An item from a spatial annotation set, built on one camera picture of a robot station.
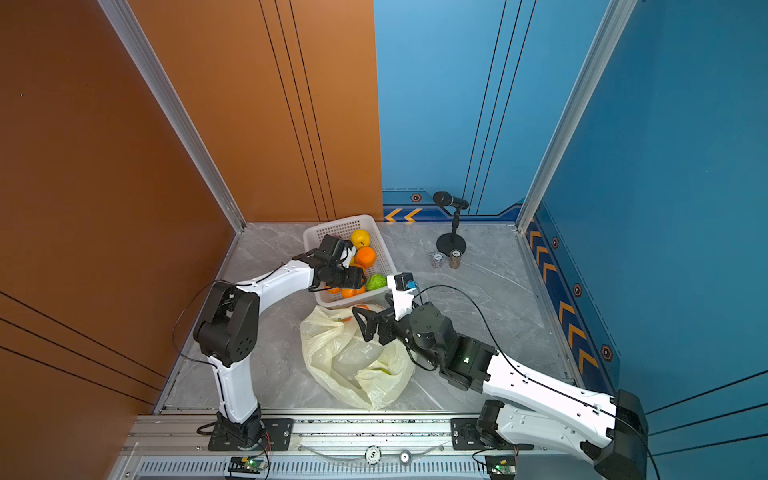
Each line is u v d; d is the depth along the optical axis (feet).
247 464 2.33
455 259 3.39
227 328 1.68
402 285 1.84
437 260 3.39
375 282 3.08
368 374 2.32
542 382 1.48
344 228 3.57
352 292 3.00
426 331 1.56
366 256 3.36
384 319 1.87
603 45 2.43
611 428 1.31
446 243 3.70
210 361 1.78
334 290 2.86
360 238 3.49
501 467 2.33
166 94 2.72
